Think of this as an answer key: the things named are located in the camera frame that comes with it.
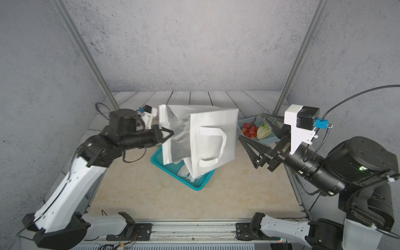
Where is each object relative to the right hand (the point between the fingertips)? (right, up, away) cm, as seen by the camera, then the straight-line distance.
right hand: (248, 126), depth 37 cm
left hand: (-21, -2, +22) cm, 30 cm away
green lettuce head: (+29, -1, +69) cm, 75 cm away
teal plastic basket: (-14, -31, +52) cm, 62 cm away
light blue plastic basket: (+28, +7, +76) cm, 81 cm away
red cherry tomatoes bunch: (+21, -1, +70) cm, 73 cm away
